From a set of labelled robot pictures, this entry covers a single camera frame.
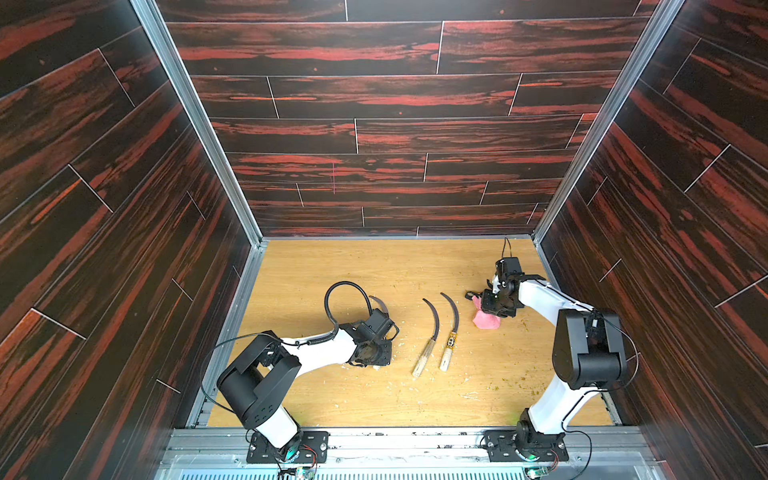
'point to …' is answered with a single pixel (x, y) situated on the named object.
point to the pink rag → (482, 319)
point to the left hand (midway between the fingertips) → (389, 358)
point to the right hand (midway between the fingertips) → (494, 307)
